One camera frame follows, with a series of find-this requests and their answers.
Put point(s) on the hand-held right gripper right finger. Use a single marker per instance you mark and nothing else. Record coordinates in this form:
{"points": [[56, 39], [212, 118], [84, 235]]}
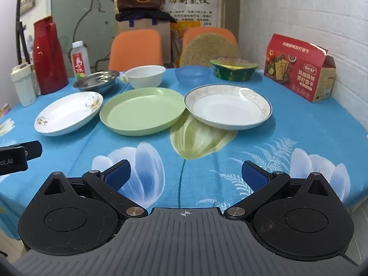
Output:
{"points": [[254, 175]]}

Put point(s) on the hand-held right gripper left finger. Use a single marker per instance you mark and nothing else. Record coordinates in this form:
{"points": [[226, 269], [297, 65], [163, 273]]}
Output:
{"points": [[116, 175]]}

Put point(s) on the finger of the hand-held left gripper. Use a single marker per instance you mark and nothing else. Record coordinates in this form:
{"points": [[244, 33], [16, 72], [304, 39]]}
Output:
{"points": [[33, 149]]}

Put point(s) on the white floral oval plate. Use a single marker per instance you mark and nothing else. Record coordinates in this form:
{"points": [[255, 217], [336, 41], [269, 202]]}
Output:
{"points": [[67, 113]]}

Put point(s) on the light green plate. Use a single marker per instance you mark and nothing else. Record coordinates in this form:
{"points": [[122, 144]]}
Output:
{"points": [[142, 110]]}

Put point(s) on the stainless steel bowl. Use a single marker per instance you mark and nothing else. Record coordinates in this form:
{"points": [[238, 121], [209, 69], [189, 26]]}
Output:
{"points": [[96, 82]]}

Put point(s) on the white ceramic bowl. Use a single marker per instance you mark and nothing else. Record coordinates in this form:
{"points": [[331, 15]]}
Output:
{"points": [[145, 76]]}

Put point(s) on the translucent blue bowl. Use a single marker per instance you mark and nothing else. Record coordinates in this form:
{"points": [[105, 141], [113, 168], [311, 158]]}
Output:
{"points": [[192, 74]]}

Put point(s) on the blue floral tablecloth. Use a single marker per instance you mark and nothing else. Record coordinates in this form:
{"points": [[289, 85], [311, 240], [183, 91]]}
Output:
{"points": [[218, 149]]}

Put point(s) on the white travel tumbler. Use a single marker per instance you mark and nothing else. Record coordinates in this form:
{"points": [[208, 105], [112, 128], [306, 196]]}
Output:
{"points": [[23, 84]]}

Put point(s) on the red thermos jug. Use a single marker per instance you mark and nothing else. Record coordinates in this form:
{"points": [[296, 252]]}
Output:
{"points": [[49, 54]]}

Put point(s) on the clear red-label drink bottle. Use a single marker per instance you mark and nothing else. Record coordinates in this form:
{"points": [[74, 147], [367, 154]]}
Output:
{"points": [[80, 60]]}

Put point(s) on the green instant noodle bowl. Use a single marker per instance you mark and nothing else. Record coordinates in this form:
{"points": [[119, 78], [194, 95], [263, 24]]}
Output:
{"points": [[233, 69]]}

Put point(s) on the red cracker box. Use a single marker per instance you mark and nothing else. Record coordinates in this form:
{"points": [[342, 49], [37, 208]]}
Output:
{"points": [[299, 69]]}

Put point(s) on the black pole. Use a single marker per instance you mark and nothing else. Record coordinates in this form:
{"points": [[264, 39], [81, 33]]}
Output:
{"points": [[21, 31]]}

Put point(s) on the orange chair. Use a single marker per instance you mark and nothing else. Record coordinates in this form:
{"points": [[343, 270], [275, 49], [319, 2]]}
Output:
{"points": [[201, 33], [135, 49]]}

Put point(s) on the woven straw seat cushion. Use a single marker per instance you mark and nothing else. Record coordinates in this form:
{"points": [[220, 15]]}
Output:
{"points": [[208, 50]]}

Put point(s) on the kraft paper bag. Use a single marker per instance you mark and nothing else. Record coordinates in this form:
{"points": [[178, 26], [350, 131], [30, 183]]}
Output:
{"points": [[143, 26]]}

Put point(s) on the yellow snack bag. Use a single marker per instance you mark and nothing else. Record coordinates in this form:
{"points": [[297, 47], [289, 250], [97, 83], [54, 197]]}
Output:
{"points": [[179, 28]]}

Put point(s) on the black cloth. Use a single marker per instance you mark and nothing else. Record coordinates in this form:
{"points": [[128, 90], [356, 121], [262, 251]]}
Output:
{"points": [[143, 15]]}

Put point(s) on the wall air conditioner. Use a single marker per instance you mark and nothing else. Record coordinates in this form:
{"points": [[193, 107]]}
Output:
{"points": [[27, 0]]}

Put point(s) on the white framed wall poster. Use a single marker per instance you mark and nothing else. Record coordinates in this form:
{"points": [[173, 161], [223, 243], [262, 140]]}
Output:
{"points": [[195, 5]]}

